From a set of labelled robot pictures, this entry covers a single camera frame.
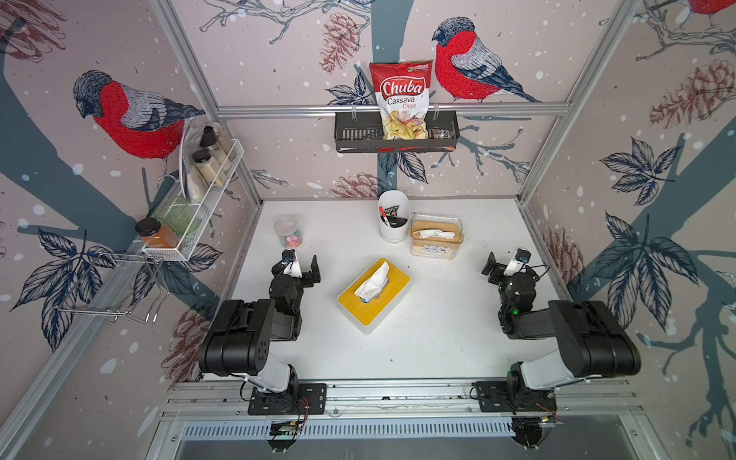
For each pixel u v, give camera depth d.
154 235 0.60
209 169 0.76
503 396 0.73
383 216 1.03
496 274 0.82
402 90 0.80
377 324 0.86
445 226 1.04
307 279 0.82
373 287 0.80
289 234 1.01
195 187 0.70
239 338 0.45
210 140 0.79
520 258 0.76
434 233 0.95
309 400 0.73
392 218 1.05
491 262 0.84
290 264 0.76
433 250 0.98
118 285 0.56
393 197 0.99
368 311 0.80
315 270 0.84
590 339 0.45
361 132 0.95
